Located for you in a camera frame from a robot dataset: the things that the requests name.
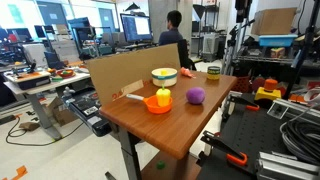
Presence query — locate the yellow and teal tin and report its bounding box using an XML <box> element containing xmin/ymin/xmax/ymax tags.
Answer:
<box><xmin>206</xmin><ymin>65</ymin><xmax>222</xmax><ymax>81</ymax></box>

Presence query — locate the yellow toy bell pepper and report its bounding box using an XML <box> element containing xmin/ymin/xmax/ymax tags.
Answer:
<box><xmin>155</xmin><ymin>84</ymin><xmax>172</xmax><ymax>108</ymax></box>

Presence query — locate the white bowl with teal band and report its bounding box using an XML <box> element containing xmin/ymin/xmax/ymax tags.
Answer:
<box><xmin>151</xmin><ymin>67</ymin><xmax>179</xmax><ymax>88</ymax></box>

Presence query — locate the orange cup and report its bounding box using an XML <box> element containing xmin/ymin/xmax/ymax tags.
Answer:
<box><xmin>125</xmin><ymin>93</ymin><xmax>174</xmax><ymax>115</ymax></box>

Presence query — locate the pink toy animal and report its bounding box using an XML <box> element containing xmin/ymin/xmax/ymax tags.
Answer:
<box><xmin>180</xmin><ymin>66</ymin><xmax>197</xmax><ymax>80</ymax></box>

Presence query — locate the purple ball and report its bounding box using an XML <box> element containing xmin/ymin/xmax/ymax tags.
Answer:
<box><xmin>185</xmin><ymin>86</ymin><xmax>206</xmax><ymax>106</ymax></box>

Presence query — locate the brown cardboard sheet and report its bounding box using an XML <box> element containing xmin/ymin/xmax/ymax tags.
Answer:
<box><xmin>86</xmin><ymin>43</ymin><xmax>182</xmax><ymax>106</ymax></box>

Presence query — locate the person in dark shirt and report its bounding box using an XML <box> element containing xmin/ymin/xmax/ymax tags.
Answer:
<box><xmin>157</xmin><ymin>9</ymin><xmax>185</xmax><ymax>47</ymax></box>

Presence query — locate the computer monitor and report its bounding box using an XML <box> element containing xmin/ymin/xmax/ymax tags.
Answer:
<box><xmin>119</xmin><ymin>12</ymin><xmax>154</xmax><ymax>44</ymax></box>

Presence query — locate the grey metal table leg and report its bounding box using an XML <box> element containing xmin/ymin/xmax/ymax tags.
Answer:
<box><xmin>117</xmin><ymin>127</ymin><xmax>144</xmax><ymax>180</ymax></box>

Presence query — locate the black flat device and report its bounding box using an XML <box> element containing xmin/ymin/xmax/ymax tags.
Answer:
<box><xmin>61</xmin><ymin>87</ymin><xmax>113</xmax><ymax>138</ymax></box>

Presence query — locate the red bowl with toy fruit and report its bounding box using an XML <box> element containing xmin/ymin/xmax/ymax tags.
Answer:
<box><xmin>55</xmin><ymin>68</ymin><xmax>76</xmax><ymax>79</ymax></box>

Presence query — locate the small cardboard box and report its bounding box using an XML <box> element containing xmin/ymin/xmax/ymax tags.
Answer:
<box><xmin>46</xmin><ymin>97</ymin><xmax>80</xmax><ymax>127</ymax></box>

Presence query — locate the white desk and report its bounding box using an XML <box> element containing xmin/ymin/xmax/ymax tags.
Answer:
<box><xmin>3</xmin><ymin>67</ymin><xmax>92</xmax><ymax>141</ymax></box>

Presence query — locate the blue plastic bin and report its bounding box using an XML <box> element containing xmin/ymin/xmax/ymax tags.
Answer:
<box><xmin>258</xmin><ymin>33</ymin><xmax>299</xmax><ymax>48</ymax></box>

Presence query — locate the grey tray with orange items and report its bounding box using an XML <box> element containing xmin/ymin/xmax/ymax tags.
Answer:
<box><xmin>3</xmin><ymin>70</ymin><xmax>52</xmax><ymax>91</ymax></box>

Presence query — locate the black clamp with orange handle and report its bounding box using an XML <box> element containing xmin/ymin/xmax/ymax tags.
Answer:
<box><xmin>199</xmin><ymin>130</ymin><xmax>249</xmax><ymax>167</ymax></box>
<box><xmin>227</xmin><ymin>94</ymin><xmax>261</xmax><ymax>112</ymax></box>

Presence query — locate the black floor cable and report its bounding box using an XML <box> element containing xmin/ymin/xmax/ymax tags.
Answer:
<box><xmin>4</xmin><ymin>115</ymin><xmax>85</xmax><ymax>147</ymax></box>

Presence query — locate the silver aluminium rail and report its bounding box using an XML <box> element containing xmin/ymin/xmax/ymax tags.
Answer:
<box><xmin>255</xmin><ymin>151</ymin><xmax>320</xmax><ymax>180</ymax></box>

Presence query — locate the bundle of black cables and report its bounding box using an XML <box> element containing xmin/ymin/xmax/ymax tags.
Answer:
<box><xmin>279</xmin><ymin>118</ymin><xmax>320</xmax><ymax>166</ymax></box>

